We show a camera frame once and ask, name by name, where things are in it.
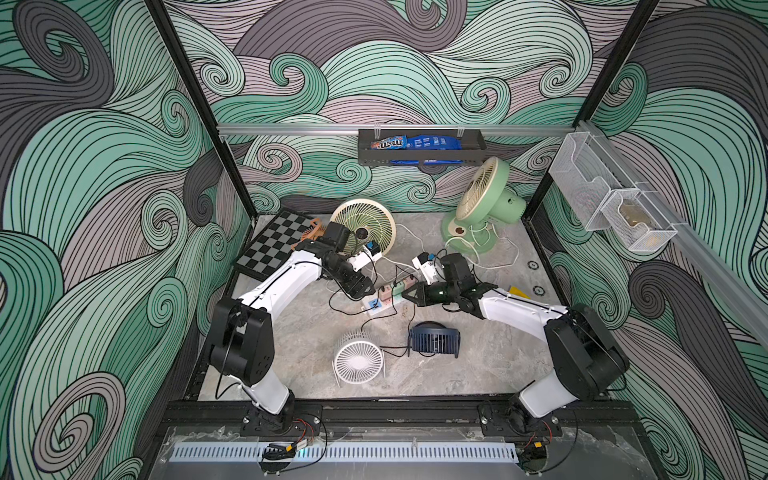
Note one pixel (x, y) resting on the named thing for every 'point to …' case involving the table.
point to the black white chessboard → (273, 243)
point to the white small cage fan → (359, 358)
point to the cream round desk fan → (367, 221)
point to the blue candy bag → (418, 142)
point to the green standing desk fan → (485, 201)
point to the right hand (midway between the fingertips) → (405, 294)
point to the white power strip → (386, 295)
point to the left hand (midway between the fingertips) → (365, 278)
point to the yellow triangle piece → (517, 291)
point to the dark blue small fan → (435, 338)
